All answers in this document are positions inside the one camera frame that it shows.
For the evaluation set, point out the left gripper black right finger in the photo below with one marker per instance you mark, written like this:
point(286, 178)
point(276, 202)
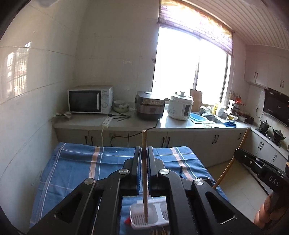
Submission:
point(194, 207)

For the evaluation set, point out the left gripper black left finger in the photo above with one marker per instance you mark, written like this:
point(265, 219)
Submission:
point(94, 206)

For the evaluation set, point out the wooden chopstick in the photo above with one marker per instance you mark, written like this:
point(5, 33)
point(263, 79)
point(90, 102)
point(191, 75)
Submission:
point(231, 161)
point(144, 175)

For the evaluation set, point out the person's right hand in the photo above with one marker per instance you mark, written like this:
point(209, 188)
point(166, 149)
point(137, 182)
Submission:
point(265, 214)

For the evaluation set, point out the small red object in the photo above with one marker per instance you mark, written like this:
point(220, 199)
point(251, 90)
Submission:
point(128, 221)

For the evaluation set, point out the white two-compartment utensil holder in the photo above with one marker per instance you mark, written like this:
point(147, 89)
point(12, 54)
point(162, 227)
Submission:
point(157, 214)

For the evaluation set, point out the black wok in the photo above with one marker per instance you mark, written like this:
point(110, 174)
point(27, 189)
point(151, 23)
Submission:
point(278, 136)

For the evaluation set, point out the blue plaid tablecloth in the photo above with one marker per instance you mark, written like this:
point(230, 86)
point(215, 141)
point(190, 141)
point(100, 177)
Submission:
point(71, 164)

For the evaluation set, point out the black cooking pot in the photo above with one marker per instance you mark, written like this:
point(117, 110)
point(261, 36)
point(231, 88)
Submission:
point(264, 126)

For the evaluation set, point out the white lower counter cabinets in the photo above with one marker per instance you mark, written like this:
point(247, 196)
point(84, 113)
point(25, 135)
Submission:
point(212, 147)

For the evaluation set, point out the blue cloth on counter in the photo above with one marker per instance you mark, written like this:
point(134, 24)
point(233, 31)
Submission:
point(230, 124)

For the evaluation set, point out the black range hood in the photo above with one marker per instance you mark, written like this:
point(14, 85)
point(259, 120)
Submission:
point(276, 105)

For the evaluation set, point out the white power strip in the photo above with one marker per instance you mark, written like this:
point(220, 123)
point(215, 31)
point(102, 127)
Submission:
point(107, 122)

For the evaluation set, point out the stainless steel sink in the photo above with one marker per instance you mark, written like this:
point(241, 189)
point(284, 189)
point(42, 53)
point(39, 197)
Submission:
point(213, 119)

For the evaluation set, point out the blue tray by sink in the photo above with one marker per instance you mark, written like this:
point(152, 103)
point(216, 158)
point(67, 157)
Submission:
point(196, 118)

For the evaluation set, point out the white pressure cooker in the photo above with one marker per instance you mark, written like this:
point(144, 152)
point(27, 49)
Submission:
point(180, 106)

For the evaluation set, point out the bowl of eggs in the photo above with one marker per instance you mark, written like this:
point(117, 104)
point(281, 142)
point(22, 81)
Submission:
point(120, 106)

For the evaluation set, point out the black rice cooker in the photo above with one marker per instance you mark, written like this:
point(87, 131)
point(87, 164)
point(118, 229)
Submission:
point(149, 106)

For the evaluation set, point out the white microwave oven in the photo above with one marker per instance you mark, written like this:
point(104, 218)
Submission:
point(90, 99)

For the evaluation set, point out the wooden cutting board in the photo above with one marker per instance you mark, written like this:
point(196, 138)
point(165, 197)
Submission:
point(197, 100)

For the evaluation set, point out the white upper cabinets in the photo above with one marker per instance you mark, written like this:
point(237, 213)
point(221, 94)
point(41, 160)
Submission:
point(267, 67)

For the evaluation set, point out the bamboo window blind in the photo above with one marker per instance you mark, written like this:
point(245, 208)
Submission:
point(186, 17)

